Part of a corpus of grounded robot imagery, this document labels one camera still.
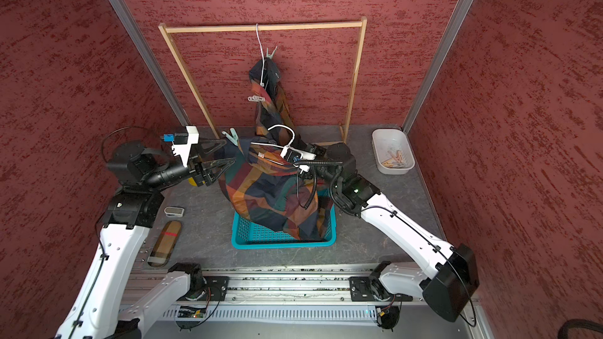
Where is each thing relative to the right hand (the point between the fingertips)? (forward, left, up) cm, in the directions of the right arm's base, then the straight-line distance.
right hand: (291, 150), depth 69 cm
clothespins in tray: (+19, -46, -34) cm, 60 cm away
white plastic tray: (+26, -47, -34) cm, 63 cm away
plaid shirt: (-6, +10, -8) cm, 14 cm away
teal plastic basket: (-15, +18, -30) cm, 38 cm away
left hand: (-7, +16, +8) cm, 19 cm away
